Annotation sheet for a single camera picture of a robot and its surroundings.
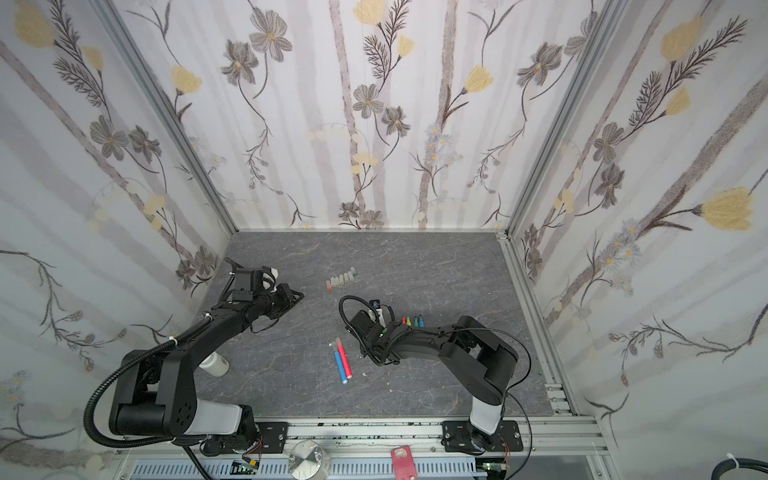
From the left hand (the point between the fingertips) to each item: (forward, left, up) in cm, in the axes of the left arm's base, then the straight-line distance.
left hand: (298, 286), depth 89 cm
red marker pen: (-18, -14, -11) cm, 26 cm away
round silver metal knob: (-44, -10, +4) cm, 46 cm away
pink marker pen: (-6, -32, -11) cm, 35 cm away
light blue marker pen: (-20, -13, -11) cm, 26 cm away
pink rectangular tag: (-45, -30, -9) cm, 55 cm away
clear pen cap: (+14, -15, -12) cm, 24 cm away
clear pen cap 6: (+10, -8, -11) cm, 17 cm away
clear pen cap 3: (+11, -13, -11) cm, 20 cm away
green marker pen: (-7, -36, -11) cm, 39 cm away
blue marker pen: (-7, -38, -11) cm, 40 cm away
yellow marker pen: (-7, -34, -11) cm, 36 cm away
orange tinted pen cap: (+8, -7, -12) cm, 16 cm away
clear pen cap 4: (+10, -11, -11) cm, 19 cm away
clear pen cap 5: (+9, -10, -11) cm, 18 cm away
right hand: (-11, -19, -8) cm, 24 cm away
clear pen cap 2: (+12, -14, -12) cm, 22 cm away
